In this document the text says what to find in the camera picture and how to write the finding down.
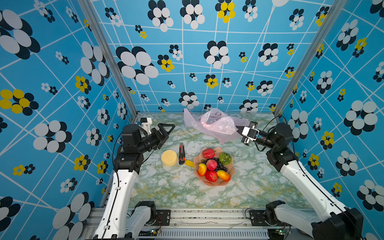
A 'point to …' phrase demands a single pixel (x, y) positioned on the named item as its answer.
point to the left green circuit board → (149, 233)
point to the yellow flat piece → (189, 163)
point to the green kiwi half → (225, 158)
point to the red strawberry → (208, 153)
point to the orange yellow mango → (223, 175)
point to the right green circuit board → (276, 234)
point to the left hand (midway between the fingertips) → (172, 130)
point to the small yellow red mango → (202, 169)
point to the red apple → (211, 176)
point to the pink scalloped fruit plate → (197, 160)
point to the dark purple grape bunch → (220, 166)
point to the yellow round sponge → (169, 158)
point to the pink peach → (211, 164)
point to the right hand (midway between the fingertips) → (232, 124)
